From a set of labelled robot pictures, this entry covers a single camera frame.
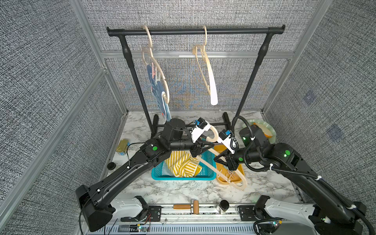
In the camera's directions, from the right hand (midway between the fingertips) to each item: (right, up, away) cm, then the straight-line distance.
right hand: (216, 156), depth 61 cm
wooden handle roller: (-9, -29, +14) cm, 33 cm away
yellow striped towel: (-14, -9, +21) cm, 27 cm away
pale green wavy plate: (+42, +3, +34) cm, 55 cm away
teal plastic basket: (-2, -16, +25) cm, 30 cm away
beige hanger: (+10, -10, -5) cm, 15 cm away
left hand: (-1, +6, 0) cm, 6 cm away
